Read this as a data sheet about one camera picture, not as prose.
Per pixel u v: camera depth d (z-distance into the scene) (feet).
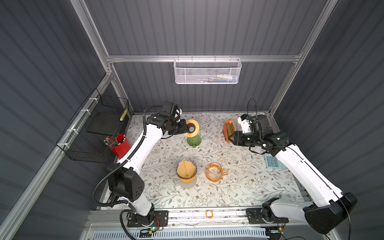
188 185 2.75
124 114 2.71
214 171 2.92
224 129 3.56
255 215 2.40
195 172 2.41
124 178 1.39
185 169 2.58
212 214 2.43
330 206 1.23
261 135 1.75
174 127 2.19
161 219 2.38
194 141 3.27
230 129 3.25
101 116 2.60
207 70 4.05
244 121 2.15
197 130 2.53
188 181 2.50
